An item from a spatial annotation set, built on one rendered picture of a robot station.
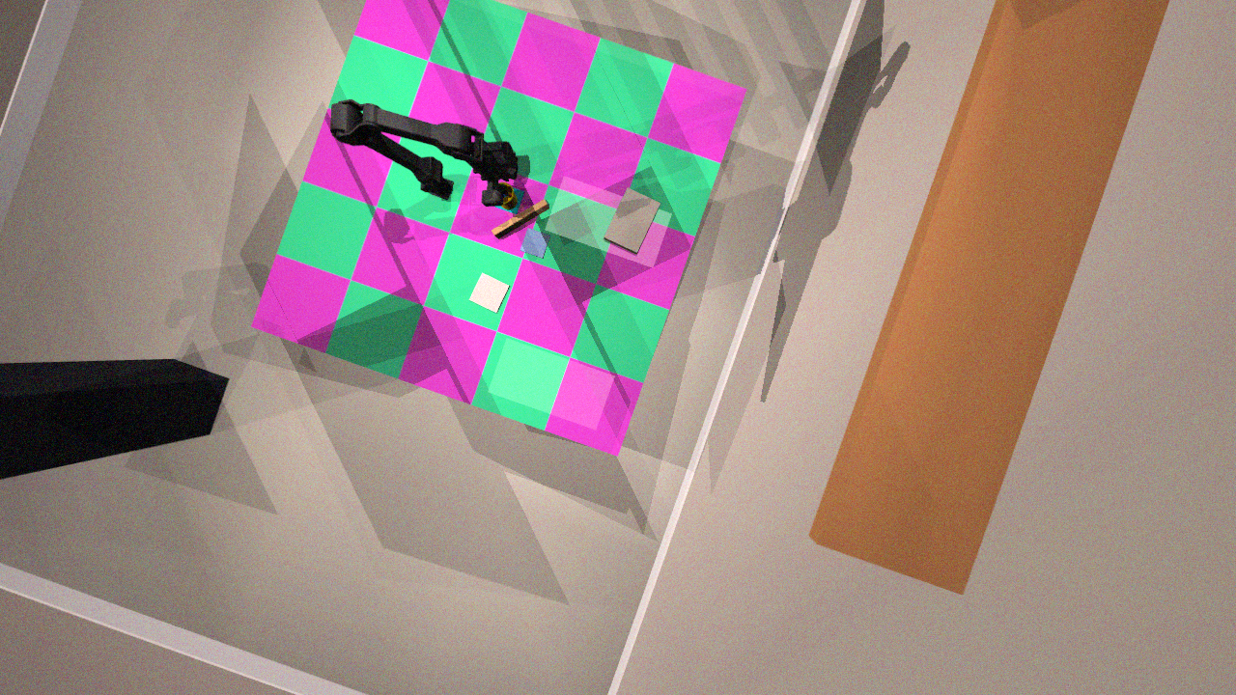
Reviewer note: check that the orange flat bar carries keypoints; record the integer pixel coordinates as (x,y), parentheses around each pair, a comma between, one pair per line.
(520,219)

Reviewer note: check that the olive-yellow cup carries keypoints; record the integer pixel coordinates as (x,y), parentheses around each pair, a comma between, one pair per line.
(509,202)

